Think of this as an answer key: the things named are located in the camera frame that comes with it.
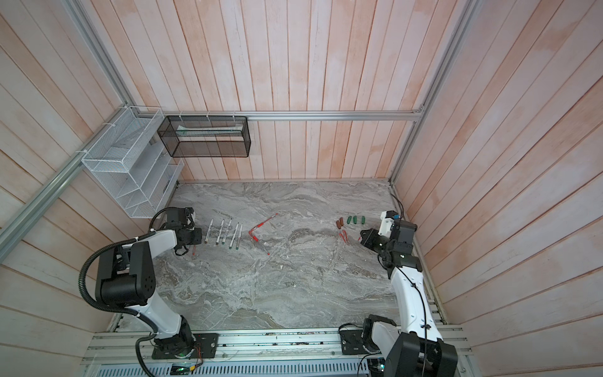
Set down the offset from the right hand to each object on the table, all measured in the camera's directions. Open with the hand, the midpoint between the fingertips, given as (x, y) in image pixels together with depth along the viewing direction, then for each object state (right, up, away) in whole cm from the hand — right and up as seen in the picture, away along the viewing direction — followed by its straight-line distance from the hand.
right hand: (363, 230), depth 83 cm
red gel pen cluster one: (-67, -10, +12) cm, 69 cm away
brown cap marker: (-58, -4, +17) cm, 61 cm away
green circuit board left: (-60, -41, -13) cm, 74 cm away
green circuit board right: (+1, -41, -12) cm, 42 cm away
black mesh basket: (-66, +40, +21) cm, 80 cm away
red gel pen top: (-40, +1, +21) cm, 45 cm away
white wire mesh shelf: (-80, +21, -2) cm, 83 cm away
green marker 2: (-49, -5, +15) cm, 52 cm away
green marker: (-52, -8, +12) cm, 54 cm away
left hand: (-67, -5, +14) cm, 69 cm away
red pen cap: (-3, -4, +17) cm, 18 cm away
